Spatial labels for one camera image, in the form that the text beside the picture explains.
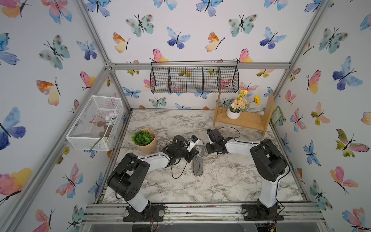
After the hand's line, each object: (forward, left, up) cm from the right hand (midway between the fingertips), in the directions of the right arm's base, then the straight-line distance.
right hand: (210, 145), depth 98 cm
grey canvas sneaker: (-12, +8, +3) cm, 15 cm away
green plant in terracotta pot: (-4, +41, +10) cm, 42 cm away
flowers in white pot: (+19, -15, +14) cm, 29 cm away
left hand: (-8, +8, +6) cm, 13 cm away
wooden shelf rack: (+20, -34, +6) cm, 39 cm away
